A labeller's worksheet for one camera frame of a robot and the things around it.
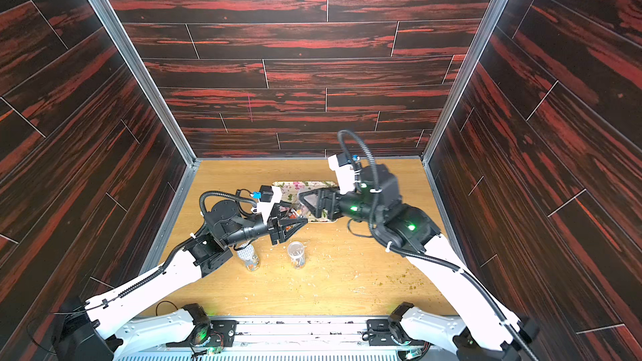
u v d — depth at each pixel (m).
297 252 0.78
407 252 0.40
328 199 0.51
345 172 0.53
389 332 0.66
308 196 0.56
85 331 0.39
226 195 0.47
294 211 0.64
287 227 0.59
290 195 0.57
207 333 0.68
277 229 0.58
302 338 0.74
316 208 0.51
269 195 0.55
